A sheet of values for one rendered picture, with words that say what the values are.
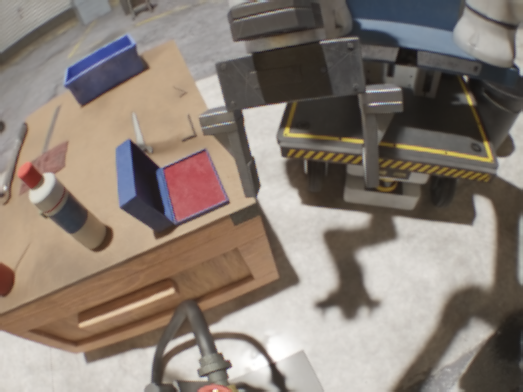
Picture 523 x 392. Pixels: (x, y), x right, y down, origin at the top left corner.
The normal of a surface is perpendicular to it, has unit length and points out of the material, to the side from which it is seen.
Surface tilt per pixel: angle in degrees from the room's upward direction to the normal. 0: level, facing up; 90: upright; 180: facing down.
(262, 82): 66
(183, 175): 0
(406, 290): 0
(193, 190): 0
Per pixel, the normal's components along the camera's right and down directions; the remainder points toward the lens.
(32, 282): -0.15, -0.58
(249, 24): -0.19, 0.52
